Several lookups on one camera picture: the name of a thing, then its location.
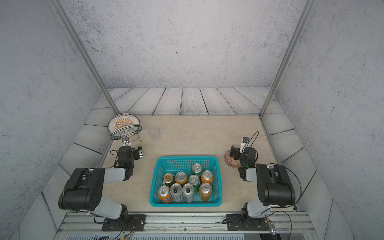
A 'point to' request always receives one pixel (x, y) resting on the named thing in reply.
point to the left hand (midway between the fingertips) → (133, 147)
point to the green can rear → (197, 169)
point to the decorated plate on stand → (122, 120)
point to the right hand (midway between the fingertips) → (241, 145)
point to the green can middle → (195, 180)
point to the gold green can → (168, 179)
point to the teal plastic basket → (172, 165)
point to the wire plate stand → (127, 135)
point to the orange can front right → (205, 190)
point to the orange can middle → (181, 177)
